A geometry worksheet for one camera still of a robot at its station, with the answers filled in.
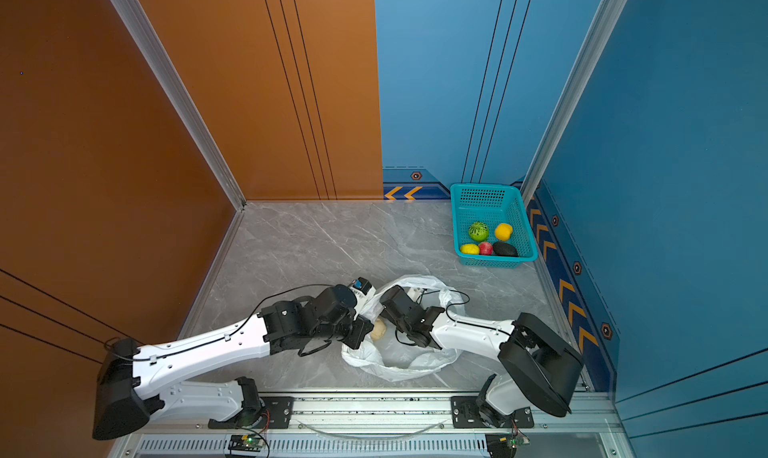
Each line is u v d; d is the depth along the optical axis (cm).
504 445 71
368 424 73
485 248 99
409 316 65
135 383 40
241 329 49
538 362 43
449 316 58
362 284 66
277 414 74
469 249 99
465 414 72
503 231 105
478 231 102
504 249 100
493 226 106
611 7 71
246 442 71
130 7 71
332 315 56
